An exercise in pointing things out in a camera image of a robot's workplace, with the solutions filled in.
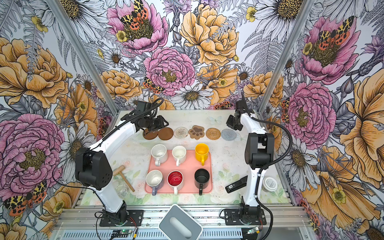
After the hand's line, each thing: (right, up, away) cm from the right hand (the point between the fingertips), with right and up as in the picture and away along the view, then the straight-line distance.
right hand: (229, 128), depth 100 cm
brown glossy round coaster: (-54, -5, +9) cm, 55 cm away
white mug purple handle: (-45, -28, -15) cm, 55 cm away
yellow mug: (-18, -14, -3) cm, 23 cm away
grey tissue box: (-30, -45, -27) cm, 61 cm away
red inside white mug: (-33, -28, -15) cm, 46 cm away
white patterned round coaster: (-33, -3, +9) cm, 34 cm away
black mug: (-19, -27, -15) cm, 37 cm away
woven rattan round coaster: (-10, -4, +9) cm, 14 cm away
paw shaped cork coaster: (-21, -3, +9) cm, 23 cm away
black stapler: (0, -31, -17) cm, 35 cm away
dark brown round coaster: (-43, -4, +7) cm, 44 cm away
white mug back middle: (-32, -15, -7) cm, 36 cm away
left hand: (-39, 0, -11) cm, 41 cm away
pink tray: (-27, -24, -6) cm, 36 cm away
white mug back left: (-45, -16, -4) cm, 48 cm away
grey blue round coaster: (+1, -5, +8) cm, 10 cm away
